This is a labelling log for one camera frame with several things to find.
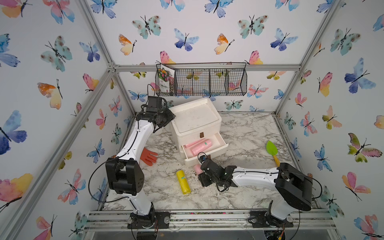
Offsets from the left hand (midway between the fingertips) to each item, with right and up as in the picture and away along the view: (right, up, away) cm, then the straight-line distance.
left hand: (175, 114), depth 86 cm
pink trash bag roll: (+8, -18, +3) cm, 20 cm away
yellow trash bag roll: (+6, -39, -4) cm, 40 cm away
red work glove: (-21, -24, +13) cm, 35 cm away
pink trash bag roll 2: (+15, -19, +2) cm, 24 cm away
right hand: (+16, -34, -1) cm, 37 cm away
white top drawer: (+17, -10, -3) cm, 19 cm away
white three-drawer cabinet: (+12, -7, -3) cm, 14 cm away
